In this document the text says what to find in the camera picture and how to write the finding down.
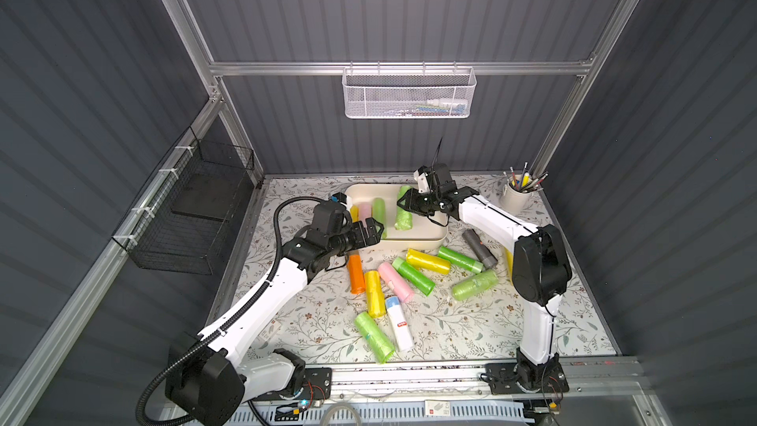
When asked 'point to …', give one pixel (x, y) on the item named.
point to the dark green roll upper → (459, 259)
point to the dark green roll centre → (414, 277)
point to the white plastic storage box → (424, 234)
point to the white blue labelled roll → (399, 324)
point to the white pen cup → (514, 202)
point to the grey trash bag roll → (483, 255)
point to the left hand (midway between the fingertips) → (375, 233)
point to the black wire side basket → (180, 221)
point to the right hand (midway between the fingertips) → (405, 202)
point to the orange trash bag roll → (356, 272)
